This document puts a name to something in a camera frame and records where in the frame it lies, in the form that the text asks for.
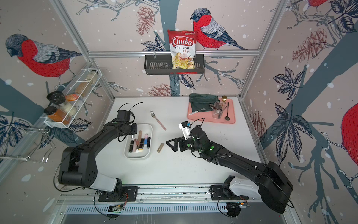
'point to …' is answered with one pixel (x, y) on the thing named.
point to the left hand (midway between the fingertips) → (136, 126)
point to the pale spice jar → (92, 76)
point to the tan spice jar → (82, 87)
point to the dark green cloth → (200, 101)
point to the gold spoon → (223, 99)
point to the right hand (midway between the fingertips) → (172, 141)
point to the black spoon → (227, 117)
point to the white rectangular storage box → (146, 129)
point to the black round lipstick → (131, 146)
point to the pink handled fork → (154, 115)
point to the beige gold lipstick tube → (160, 147)
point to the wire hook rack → (46, 133)
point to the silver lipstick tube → (132, 136)
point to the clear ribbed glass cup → (217, 110)
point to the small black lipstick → (148, 143)
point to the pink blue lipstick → (146, 139)
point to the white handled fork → (203, 108)
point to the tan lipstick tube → (140, 135)
